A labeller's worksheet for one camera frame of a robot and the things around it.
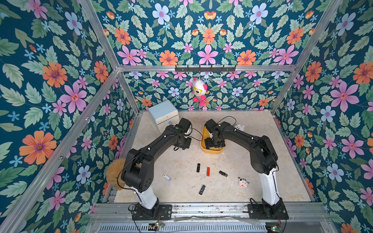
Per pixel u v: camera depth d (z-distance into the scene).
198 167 0.89
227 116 0.86
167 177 0.86
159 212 0.73
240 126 1.06
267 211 0.64
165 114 0.99
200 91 0.97
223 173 0.87
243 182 0.82
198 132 0.80
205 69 0.93
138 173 0.46
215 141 0.82
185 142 0.80
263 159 0.54
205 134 1.02
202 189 0.81
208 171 0.88
